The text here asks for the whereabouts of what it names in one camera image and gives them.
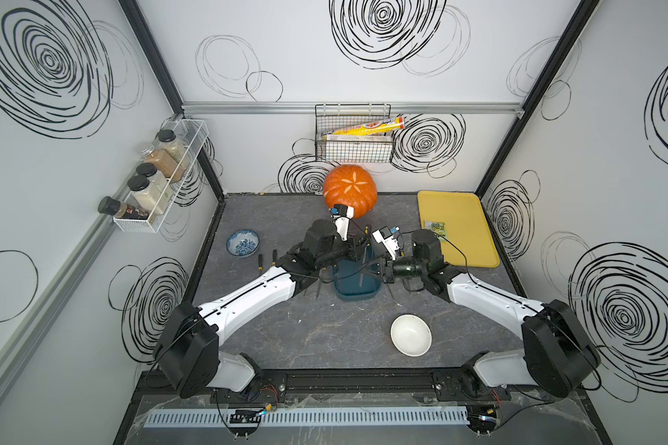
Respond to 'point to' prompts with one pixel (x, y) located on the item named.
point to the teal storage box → (351, 284)
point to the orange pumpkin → (353, 185)
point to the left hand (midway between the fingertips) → (370, 238)
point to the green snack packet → (438, 227)
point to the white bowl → (411, 335)
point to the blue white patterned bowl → (242, 243)
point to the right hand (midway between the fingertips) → (361, 271)
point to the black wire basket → (372, 147)
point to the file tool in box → (366, 232)
